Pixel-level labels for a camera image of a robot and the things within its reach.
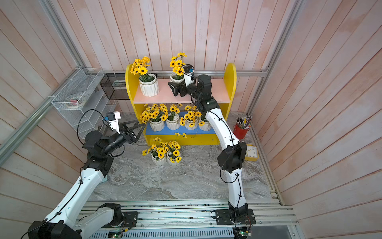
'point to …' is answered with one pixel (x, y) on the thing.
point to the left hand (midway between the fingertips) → (142, 125)
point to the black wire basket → (114, 85)
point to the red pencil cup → (242, 126)
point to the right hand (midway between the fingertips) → (173, 79)
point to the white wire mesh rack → (89, 117)
